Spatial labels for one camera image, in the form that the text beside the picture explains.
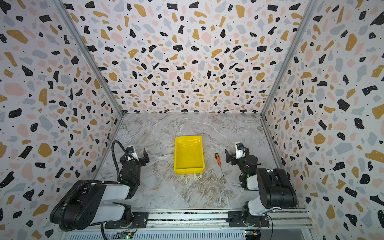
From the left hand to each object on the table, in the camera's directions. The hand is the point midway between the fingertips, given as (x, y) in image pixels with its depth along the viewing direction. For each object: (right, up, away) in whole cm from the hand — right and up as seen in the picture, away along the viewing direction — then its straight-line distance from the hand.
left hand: (137, 150), depth 87 cm
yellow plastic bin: (+29, -5, +16) cm, 33 cm away
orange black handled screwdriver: (+49, -8, +8) cm, 50 cm away
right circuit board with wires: (+62, -38, -15) cm, 74 cm away
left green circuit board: (+1, -37, -17) cm, 41 cm away
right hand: (+58, +1, +3) cm, 58 cm away
